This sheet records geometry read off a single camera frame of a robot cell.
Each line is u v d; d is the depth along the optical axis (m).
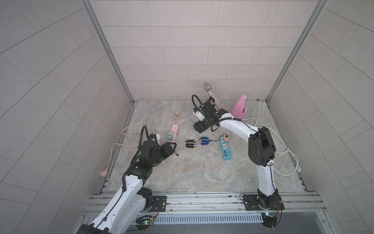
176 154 0.86
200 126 0.81
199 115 0.82
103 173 0.81
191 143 0.90
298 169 0.84
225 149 0.88
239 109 1.02
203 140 0.92
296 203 0.73
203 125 0.80
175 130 0.96
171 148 0.70
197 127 0.82
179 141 0.93
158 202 0.71
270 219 0.69
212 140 0.93
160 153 0.68
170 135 0.89
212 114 0.68
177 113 1.08
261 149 0.51
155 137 0.72
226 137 0.87
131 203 0.56
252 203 0.71
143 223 0.65
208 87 0.87
